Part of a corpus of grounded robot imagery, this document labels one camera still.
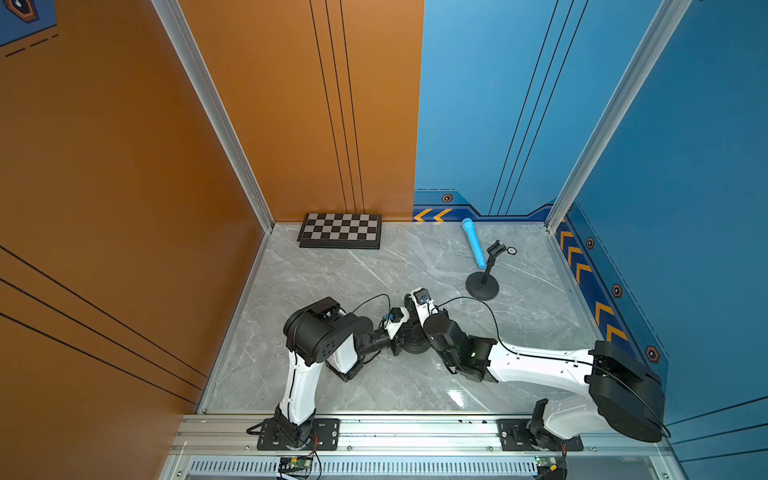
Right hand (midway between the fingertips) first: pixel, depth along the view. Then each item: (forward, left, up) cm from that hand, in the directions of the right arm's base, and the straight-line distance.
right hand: (413, 309), depth 82 cm
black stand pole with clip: (+16, -24, +7) cm, 29 cm away
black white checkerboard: (+40, +26, -9) cm, 48 cm away
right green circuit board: (-33, -32, -17) cm, 49 cm away
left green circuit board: (-33, +29, -15) cm, 47 cm away
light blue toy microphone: (+43, -23, -9) cm, 50 cm away
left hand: (0, -2, -8) cm, 9 cm away
